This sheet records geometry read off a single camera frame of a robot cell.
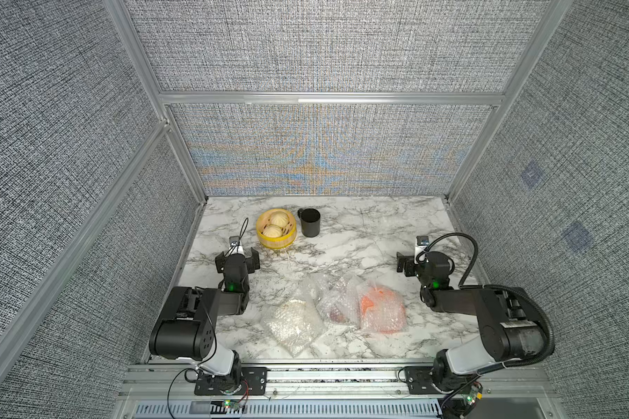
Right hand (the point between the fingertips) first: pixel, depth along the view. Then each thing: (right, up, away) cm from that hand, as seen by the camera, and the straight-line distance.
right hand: (412, 245), depth 93 cm
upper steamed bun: (-49, +9, +10) cm, 51 cm away
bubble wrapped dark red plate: (-27, -18, -8) cm, 33 cm away
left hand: (-61, -1, -1) cm, 61 cm away
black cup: (-37, +8, +7) cm, 38 cm away
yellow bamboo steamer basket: (-45, +4, +8) cm, 46 cm away
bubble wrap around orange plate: (-18, -13, -7) cm, 23 cm away
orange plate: (-14, -19, -12) cm, 26 cm away
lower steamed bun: (-51, +5, +7) cm, 52 cm away
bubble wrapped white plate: (-41, -24, -14) cm, 49 cm away
